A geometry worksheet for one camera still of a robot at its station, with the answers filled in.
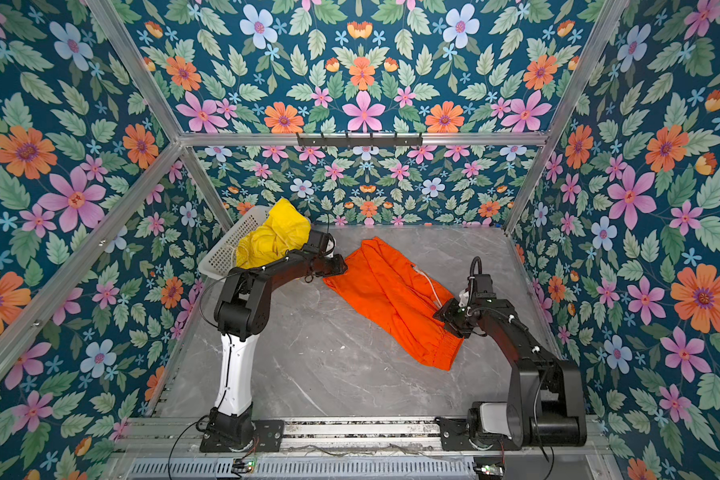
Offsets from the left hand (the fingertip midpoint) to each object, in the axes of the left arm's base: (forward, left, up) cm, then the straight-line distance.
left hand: (348, 260), depth 104 cm
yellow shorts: (+13, +23, +4) cm, 27 cm away
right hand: (-25, -27, +2) cm, 37 cm away
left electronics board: (-57, +27, -7) cm, 63 cm away
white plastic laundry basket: (+4, +44, +1) cm, 44 cm away
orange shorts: (-15, -17, -2) cm, 23 cm away
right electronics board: (-61, -34, -5) cm, 70 cm away
